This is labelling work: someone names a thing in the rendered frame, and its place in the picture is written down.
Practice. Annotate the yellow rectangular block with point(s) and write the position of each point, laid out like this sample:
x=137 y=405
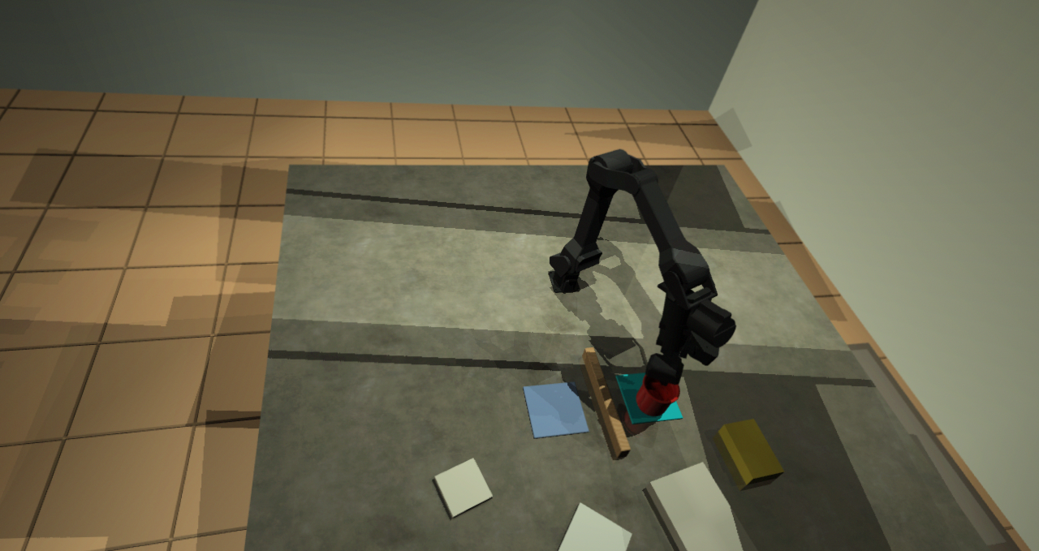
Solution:
x=750 y=451

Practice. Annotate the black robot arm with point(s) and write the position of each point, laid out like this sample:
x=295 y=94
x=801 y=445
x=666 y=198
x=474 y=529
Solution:
x=681 y=264

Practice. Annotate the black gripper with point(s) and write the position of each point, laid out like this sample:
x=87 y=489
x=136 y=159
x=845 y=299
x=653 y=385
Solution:
x=668 y=368

